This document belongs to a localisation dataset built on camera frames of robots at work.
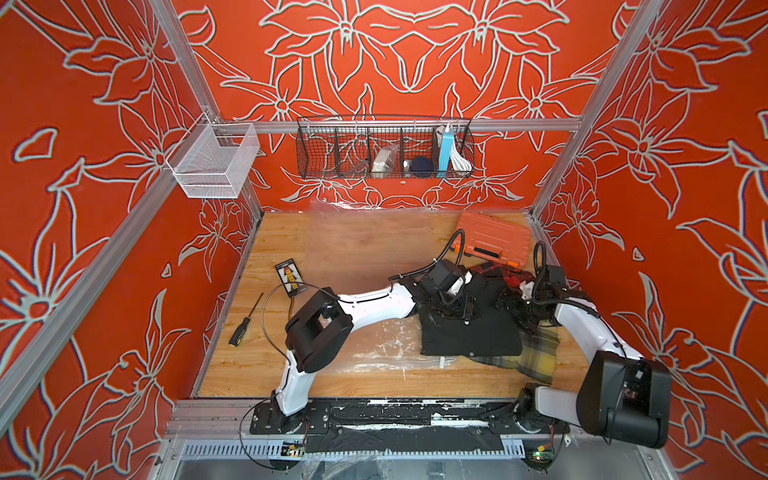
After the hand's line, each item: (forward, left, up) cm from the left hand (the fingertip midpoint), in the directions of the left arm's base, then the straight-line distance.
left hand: (480, 313), depth 78 cm
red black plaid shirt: (+18, -15, -8) cm, 25 cm away
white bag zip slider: (-10, +9, -11) cm, 17 cm away
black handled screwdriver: (-4, +69, -11) cm, 70 cm away
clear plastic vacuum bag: (+30, +36, -13) cm, 49 cm away
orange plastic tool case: (+35, -14, -8) cm, 39 cm away
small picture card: (+14, +59, -11) cm, 61 cm away
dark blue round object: (+44, +16, +16) cm, 50 cm away
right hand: (+5, -6, -6) cm, 10 cm away
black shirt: (-3, -4, -6) cm, 8 cm away
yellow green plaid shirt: (-6, -17, -9) cm, 20 cm away
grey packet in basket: (+41, +29, +19) cm, 53 cm away
